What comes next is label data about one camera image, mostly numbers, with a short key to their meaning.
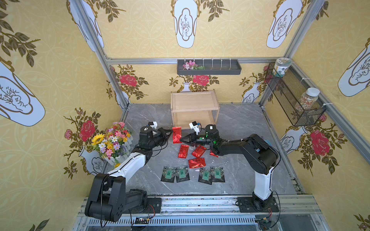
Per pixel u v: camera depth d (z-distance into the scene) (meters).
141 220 0.73
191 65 0.88
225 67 0.93
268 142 0.96
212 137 0.73
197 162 0.88
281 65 0.85
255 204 0.65
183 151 0.92
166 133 0.82
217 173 0.84
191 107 0.90
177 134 0.84
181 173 0.85
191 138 0.80
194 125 0.84
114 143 0.80
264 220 0.70
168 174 0.84
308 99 0.65
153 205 0.74
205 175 0.84
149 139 0.68
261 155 0.52
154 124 0.81
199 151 0.92
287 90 0.90
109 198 0.41
